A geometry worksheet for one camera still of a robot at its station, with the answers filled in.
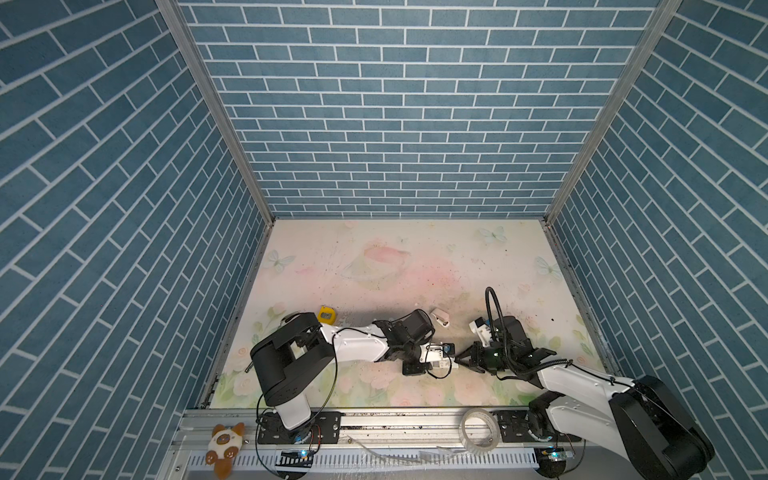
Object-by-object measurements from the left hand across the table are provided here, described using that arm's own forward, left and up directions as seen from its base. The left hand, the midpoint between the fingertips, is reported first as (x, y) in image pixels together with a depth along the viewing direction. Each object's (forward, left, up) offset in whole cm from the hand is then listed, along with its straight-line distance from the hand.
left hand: (429, 361), depth 85 cm
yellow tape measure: (+14, +31, +2) cm, 34 cm away
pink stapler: (+12, -5, +3) cm, 14 cm away
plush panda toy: (-19, +50, +2) cm, 54 cm away
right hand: (0, -7, +3) cm, 7 cm away
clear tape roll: (-17, -11, -1) cm, 21 cm away
